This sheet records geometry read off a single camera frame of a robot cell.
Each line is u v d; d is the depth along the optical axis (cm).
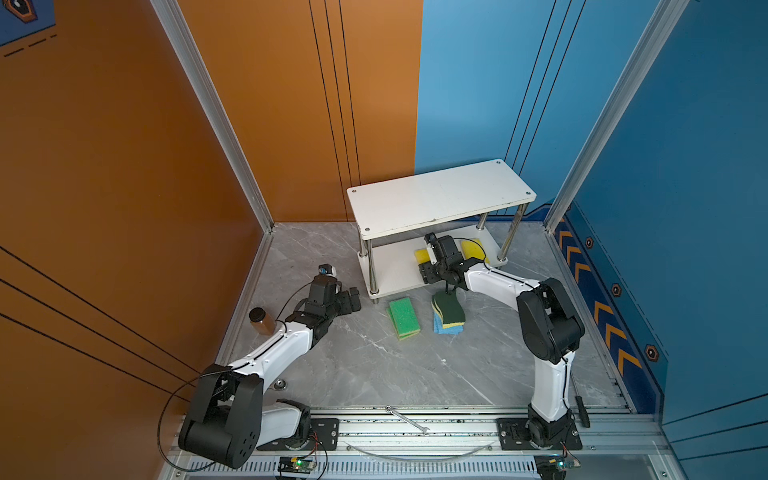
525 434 72
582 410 77
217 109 86
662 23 71
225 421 41
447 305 89
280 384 80
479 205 79
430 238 87
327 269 79
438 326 89
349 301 80
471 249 99
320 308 67
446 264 77
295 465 71
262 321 85
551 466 70
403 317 92
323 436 74
